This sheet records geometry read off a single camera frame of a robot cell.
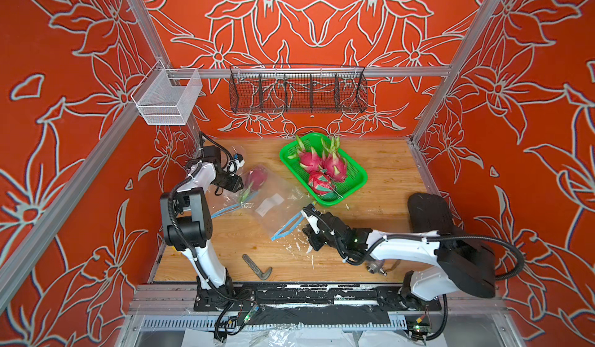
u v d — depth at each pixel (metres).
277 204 0.95
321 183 0.90
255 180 0.97
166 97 0.93
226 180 0.82
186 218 0.49
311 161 0.98
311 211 0.70
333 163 0.96
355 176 1.00
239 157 0.87
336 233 0.60
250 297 0.73
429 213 0.88
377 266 0.76
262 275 0.77
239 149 1.01
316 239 0.71
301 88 0.98
